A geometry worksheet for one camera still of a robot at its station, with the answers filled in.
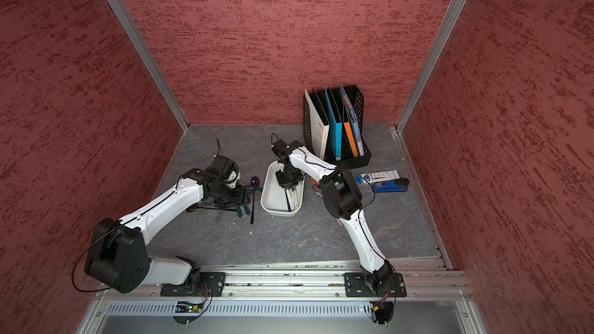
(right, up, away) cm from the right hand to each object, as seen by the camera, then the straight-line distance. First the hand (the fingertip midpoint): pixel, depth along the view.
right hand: (288, 189), depth 96 cm
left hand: (-17, -4, -12) cm, 21 cm away
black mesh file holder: (+30, +40, +6) cm, 50 cm away
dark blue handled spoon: (+1, -8, -4) cm, 9 cm away
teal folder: (+19, +24, -13) cm, 33 cm away
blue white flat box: (+38, +5, +4) cm, 39 cm away
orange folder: (+26, +21, -6) cm, 34 cm away
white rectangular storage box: (-6, -4, -2) cm, 8 cm away
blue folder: (+25, +27, -13) cm, 39 cm away
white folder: (+12, +24, -9) cm, 29 cm away
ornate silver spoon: (-27, -10, -6) cm, 29 cm away
